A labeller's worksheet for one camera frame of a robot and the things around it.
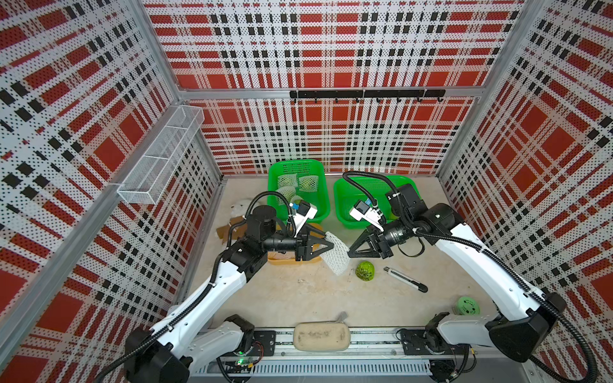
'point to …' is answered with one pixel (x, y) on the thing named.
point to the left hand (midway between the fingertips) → (331, 242)
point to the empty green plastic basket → (303, 178)
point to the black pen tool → (411, 282)
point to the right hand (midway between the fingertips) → (356, 255)
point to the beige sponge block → (322, 336)
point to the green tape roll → (467, 306)
